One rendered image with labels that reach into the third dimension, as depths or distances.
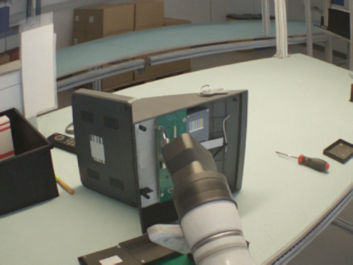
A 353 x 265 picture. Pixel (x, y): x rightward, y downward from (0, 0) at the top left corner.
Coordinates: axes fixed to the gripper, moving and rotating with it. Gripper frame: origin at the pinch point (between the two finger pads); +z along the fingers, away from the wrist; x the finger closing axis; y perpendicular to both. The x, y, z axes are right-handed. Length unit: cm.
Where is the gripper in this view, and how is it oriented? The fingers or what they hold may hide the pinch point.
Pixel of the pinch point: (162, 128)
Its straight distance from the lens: 66.3
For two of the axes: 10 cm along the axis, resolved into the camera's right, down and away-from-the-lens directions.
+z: -2.3, -7.0, 6.7
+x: -5.6, -4.7, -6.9
